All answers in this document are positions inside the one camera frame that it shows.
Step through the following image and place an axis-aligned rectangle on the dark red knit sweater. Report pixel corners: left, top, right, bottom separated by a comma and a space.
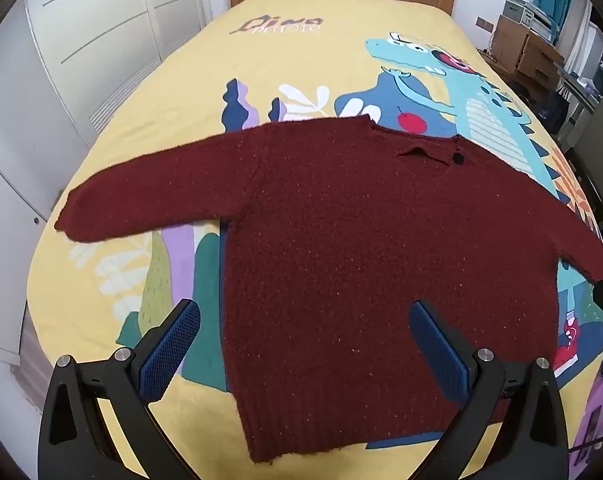
55, 114, 603, 463

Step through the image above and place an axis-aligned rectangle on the grey printer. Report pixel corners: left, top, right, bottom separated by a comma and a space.
501, 0, 557, 42

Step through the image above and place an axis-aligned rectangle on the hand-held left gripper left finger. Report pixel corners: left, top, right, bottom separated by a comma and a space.
37, 299, 202, 480

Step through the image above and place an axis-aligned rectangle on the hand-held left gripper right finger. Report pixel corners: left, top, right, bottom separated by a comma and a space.
409, 300, 569, 480

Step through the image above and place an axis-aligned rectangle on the dark bag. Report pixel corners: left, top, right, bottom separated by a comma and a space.
536, 90, 573, 137

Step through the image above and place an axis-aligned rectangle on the yellow dinosaur printed blanket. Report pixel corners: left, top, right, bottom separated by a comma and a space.
26, 0, 603, 480

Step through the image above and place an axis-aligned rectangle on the brown cardboard box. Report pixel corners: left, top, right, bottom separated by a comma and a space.
490, 14, 565, 90

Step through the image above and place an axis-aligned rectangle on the grey chair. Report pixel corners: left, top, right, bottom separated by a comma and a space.
564, 95, 603, 241

